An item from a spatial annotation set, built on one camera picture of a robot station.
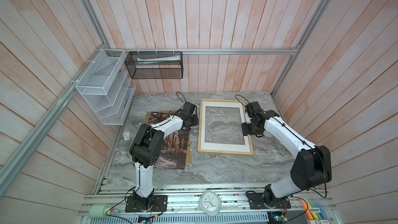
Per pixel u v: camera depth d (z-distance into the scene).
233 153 0.90
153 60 0.90
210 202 0.72
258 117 0.62
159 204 0.73
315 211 0.70
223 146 0.92
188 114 0.77
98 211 0.65
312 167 0.43
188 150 0.92
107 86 0.67
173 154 0.90
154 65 1.03
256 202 0.73
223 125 1.04
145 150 0.52
